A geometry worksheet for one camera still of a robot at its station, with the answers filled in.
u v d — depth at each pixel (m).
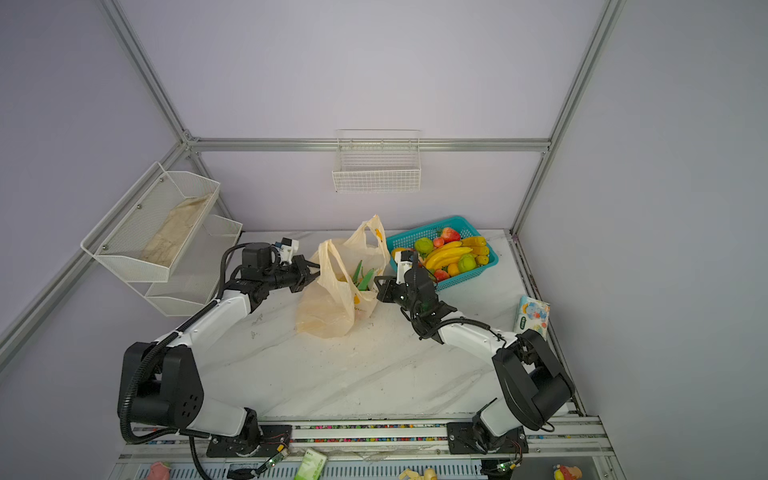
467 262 0.98
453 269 1.02
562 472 0.67
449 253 1.02
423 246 1.07
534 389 0.43
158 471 0.67
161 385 0.43
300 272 0.74
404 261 0.76
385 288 0.73
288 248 0.80
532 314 0.91
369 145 0.93
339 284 0.75
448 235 1.10
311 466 0.69
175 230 0.80
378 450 0.73
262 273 0.68
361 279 0.93
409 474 0.68
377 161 0.96
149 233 0.79
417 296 0.64
